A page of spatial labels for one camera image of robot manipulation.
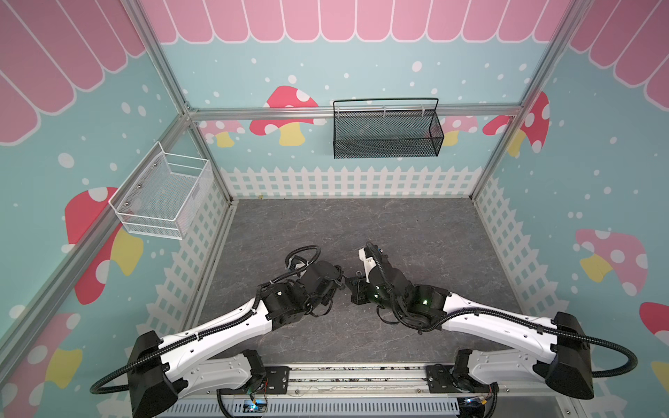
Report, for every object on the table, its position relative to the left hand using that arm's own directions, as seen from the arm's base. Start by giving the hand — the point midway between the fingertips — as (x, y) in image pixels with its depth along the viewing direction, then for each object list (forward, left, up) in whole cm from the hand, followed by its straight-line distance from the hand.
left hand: (344, 274), depth 75 cm
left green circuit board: (-30, +22, -20) cm, 43 cm away
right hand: (-3, 0, +1) cm, 3 cm away
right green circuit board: (-28, -37, -20) cm, 50 cm away
